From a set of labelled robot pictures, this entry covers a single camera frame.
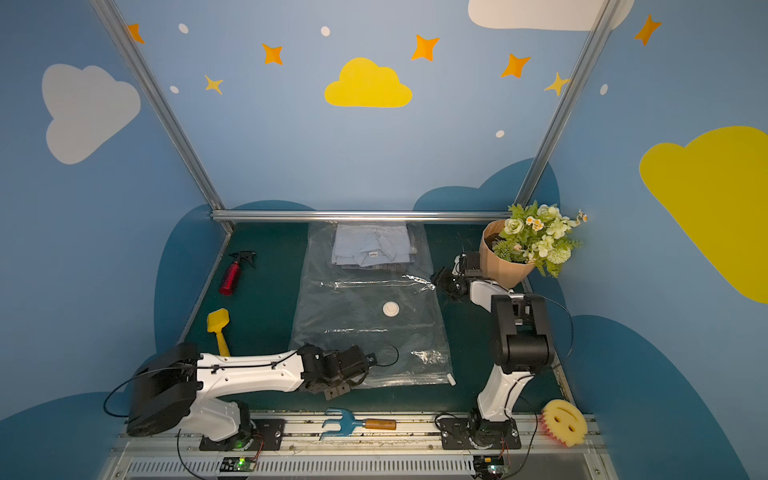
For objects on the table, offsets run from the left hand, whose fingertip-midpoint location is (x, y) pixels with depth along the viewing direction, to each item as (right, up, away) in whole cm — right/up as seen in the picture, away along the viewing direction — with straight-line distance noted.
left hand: (347, 373), depth 82 cm
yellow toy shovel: (-43, +12, +10) cm, 46 cm away
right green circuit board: (+36, -18, -11) cm, 42 cm away
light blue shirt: (+3, +38, +30) cm, 48 cm away
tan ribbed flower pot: (+48, +27, +10) cm, 57 cm away
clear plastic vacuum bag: (+4, +22, +22) cm, 32 cm away
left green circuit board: (-25, -17, -11) cm, 33 cm away
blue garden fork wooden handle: (+1, -10, -7) cm, 12 cm away
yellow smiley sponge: (+56, -9, -7) cm, 58 cm away
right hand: (+30, +26, +18) cm, 43 cm away
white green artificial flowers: (+54, +39, +2) cm, 67 cm away
